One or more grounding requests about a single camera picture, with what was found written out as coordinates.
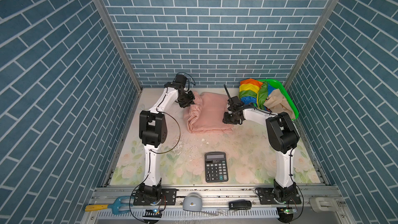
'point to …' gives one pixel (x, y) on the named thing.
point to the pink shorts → (206, 115)
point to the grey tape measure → (192, 202)
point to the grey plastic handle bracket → (321, 204)
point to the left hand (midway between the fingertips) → (195, 101)
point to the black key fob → (240, 205)
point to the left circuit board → (153, 213)
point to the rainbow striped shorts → (253, 91)
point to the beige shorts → (276, 103)
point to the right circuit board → (285, 213)
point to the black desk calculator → (215, 167)
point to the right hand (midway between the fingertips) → (224, 119)
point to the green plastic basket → (263, 94)
